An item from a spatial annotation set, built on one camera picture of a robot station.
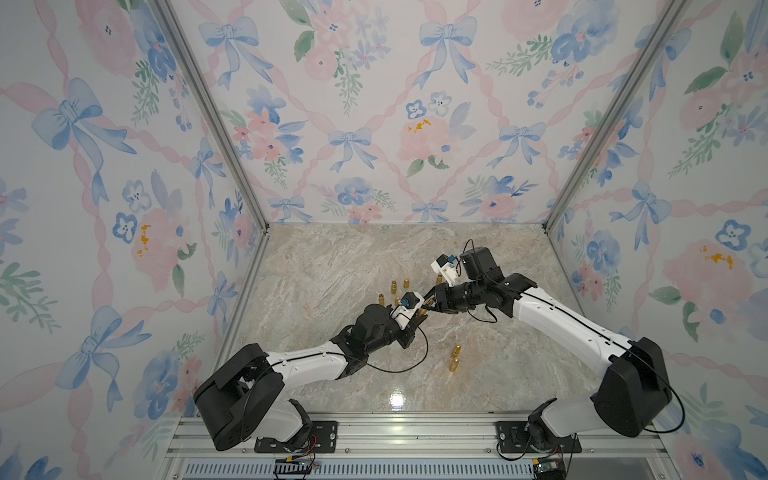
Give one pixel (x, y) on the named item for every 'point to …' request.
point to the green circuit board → (550, 468)
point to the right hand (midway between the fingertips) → (424, 304)
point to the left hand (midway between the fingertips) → (425, 312)
